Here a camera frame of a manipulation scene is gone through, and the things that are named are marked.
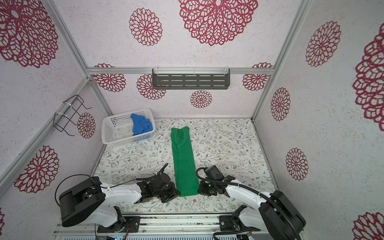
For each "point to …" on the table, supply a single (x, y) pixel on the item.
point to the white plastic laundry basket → (117, 130)
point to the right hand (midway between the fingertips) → (197, 189)
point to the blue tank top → (140, 124)
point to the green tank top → (187, 183)
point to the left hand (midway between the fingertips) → (181, 196)
